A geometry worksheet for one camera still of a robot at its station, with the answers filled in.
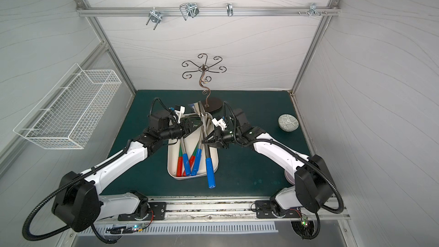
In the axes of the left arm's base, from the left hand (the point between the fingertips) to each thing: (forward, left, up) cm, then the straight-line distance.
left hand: (201, 126), depth 77 cm
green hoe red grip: (-10, +12, -20) cm, 26 cm away
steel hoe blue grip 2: (-8, +2, -15) cm, 17 cm away
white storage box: (+3, +8, -19) cm, 21 cm away
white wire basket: (-3, +53, +9) cm, 54 cm away
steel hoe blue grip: (-8, +9, -19) cm, 22 cm away
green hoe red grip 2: (-7, +6, -20) cm, 22 cm away
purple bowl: (-17, -41, -16) cm, 47 cm away
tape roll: (+17, -49, -20) cm, 56 cm away
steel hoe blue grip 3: (-16, -5, 0) cm, 17 cm away
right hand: (-8, -2, -1) cm, 8 cm away
